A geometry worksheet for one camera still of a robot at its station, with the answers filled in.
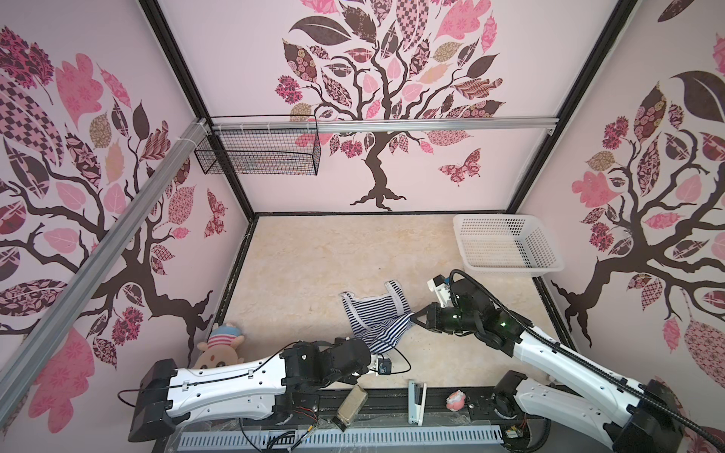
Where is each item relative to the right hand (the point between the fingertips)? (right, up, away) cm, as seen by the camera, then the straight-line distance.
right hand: (410, 316), depth 74 cm
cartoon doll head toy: (-54, -10, +5) cm, 55 cm away
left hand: (-14, -10, +1) cm, 17 cm away
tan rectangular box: (-15, -22, -3) cm, 27 cm away
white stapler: (+1, -24, -3) cm, 24 cm away
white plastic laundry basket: (+44, +18, +36) cm, 60 cm away
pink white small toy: (+11, -21, -3) cm, 24 cm away
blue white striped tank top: (-7, -6, +16) cm, 19 cm away
